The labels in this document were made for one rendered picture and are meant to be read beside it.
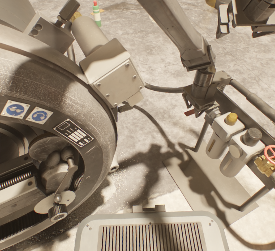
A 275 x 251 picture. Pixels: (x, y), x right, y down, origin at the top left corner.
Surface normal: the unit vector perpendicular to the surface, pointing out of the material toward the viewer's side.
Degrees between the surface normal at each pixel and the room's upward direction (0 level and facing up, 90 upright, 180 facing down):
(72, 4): 68
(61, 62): 51
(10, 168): 2
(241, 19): 30
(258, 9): 112
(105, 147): 90
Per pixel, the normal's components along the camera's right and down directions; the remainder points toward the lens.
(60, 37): 0.44, 0.68
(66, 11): 0.09, 0.45
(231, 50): 0.00, -0.65
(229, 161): -0.90, 0.33
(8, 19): 0.64, -0.70
